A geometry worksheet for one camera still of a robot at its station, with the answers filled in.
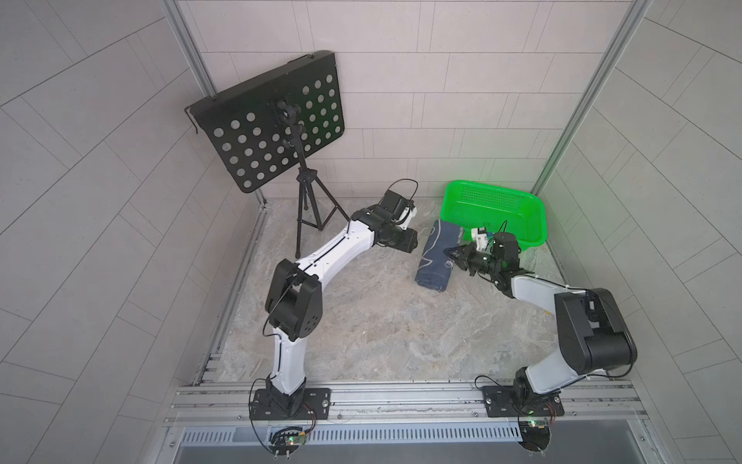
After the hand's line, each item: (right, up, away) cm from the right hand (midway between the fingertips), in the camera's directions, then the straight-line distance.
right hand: (445, 251), depth 88 cm
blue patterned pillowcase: (-4, -4, -3) cm, 6 cm away
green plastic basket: (+16, +15, +29) cm, 36 cm away
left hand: (-9, +3, 0) cm, 10 cm away
